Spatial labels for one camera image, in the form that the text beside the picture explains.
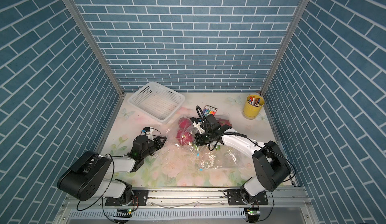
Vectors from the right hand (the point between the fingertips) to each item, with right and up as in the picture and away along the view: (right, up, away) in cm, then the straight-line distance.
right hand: (194, 142), depth 84 cm
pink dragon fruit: (-5, +3, -2) cm, 7 cm away
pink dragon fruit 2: (-7, +10, +7) cm, 14 cm away
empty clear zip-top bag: (+11, -9, +1) cm, 14 cm away
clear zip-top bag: (-14, +4, +8) cm, 17 cm away
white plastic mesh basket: (-31, +24, +32) cm, 51 cm away
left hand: (-15, +1, +5) cm, 16 cm away
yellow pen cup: (+40, +22, +18) cm, 49 cm away
